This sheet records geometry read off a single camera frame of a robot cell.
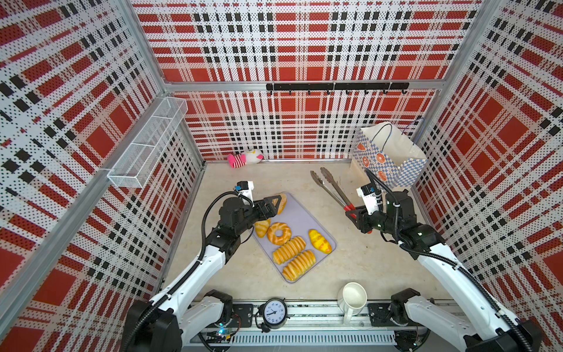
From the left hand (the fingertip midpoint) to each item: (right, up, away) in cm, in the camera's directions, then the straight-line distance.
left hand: (274, 202), depth 78 cm
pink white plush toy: (-16, +21, +37) cm, 46 cm away
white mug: (+28, -35, 0) cm, 45 cm away
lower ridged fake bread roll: (+9, -24, +4) cm, 26 cm away
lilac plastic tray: (+10, -10, +23) cm, 27 cm away
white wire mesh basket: (-59, +15, +13) cm, 63 cm away
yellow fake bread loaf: (+18, -17, +10) cm, 27 cm away
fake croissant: (-7, -12, +14) cm, 20 cm away
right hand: (+27, -3, -3) cm, 28 cm away
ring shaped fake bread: (+1, -17, +12) cm, 21 cm away
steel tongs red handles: (+26, -1, -1) cm, 26 cm away
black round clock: (+1, -36, -6) cm, 37 cm away
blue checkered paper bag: (+45, +19, +8) cm, 50 cm away
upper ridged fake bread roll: (+5, -20, +7) cm, 22 cm away
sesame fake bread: (+2, -3, +23) cm, 23 cm away
